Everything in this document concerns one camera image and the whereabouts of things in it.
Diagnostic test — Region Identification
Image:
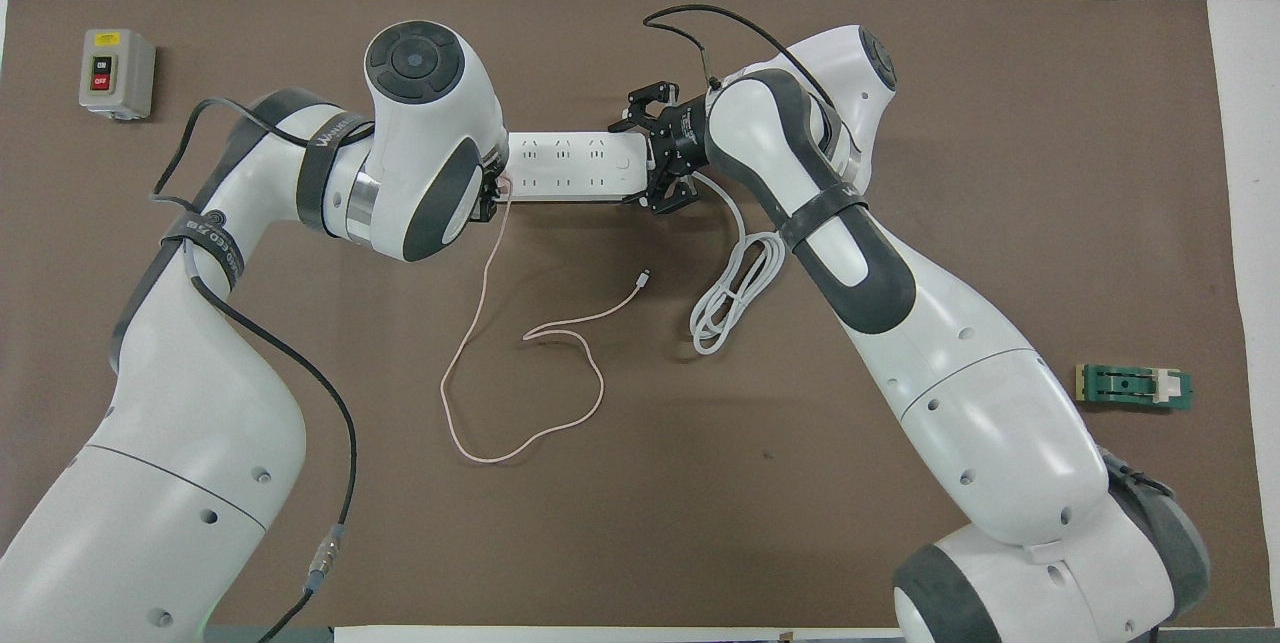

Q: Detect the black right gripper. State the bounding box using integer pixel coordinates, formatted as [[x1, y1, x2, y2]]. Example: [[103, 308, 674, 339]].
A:
[[470, 80, 713, 224]]

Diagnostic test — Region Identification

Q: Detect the pink charging cable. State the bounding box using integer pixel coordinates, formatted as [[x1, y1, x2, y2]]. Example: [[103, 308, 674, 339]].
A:
[[441, 185, 656, 464]]

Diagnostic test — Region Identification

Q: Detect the white power strip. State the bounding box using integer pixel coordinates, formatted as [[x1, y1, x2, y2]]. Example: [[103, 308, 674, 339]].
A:
[[505, 131, 651, 203]]

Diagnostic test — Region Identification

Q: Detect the brown table mat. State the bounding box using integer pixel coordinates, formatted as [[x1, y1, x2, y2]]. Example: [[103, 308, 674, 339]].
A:
[[0, 0, 1276, 629]]

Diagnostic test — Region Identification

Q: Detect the green circuit board module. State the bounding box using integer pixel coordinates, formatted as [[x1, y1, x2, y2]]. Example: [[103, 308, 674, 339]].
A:
[[1075, 364, 1194, 414]]

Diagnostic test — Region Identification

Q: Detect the white power cord with plug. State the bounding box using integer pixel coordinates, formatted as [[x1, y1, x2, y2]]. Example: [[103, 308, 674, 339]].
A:
[[690, 173, 786, 356]]

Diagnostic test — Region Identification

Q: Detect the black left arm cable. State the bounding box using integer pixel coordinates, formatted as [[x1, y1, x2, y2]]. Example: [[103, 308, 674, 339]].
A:
[[150, 98, 359, 643]]

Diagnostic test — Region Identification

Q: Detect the grey on-off switch box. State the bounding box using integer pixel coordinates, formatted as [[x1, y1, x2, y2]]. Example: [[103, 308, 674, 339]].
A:
[[79, 29, 157, 121]]

